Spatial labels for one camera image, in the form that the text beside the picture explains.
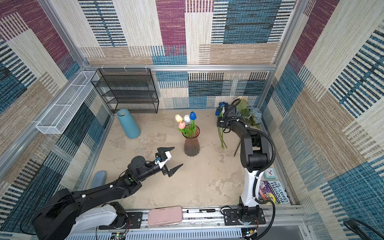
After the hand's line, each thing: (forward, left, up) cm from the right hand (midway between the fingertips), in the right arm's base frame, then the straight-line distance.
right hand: (221, 122), depth 102 cm
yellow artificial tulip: (-15, +26, +22) cm, 37 cm away
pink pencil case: (-52, +34, -6) cm, 63 cm away
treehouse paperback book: (-43, -22, -6) cm, 48 cm away
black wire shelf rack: (+24, +62, +11) cm, 68 cm away
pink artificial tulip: (-18, +22, +15) cm, 32 cm away
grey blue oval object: (-34, +72, -5) cm, 80 cm away
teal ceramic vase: (-3, +59, +4) cm, 59 cm away
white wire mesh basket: (-17, +82, +26) cm, 88 cm away
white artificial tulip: (-14, +22, +21) cm, 33 cm away
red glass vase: (-17, +20, +13) cm, 29 cm away
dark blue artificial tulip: (-14, +19, +22) cm, 32 cm away
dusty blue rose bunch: (+4, -21, +1) cm, 22 cm away
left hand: (-29, +27, +12) cm, 41 cm away
